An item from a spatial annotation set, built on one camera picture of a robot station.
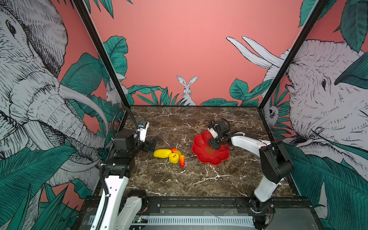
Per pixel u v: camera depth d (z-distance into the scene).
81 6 0.70
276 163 0.48
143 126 0.60
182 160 0.88
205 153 0.93
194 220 0.78
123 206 0.57
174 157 0.86
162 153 0.89
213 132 0.85
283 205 0.76
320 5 0.69
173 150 0.92
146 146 0.63
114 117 1.05
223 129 0.75
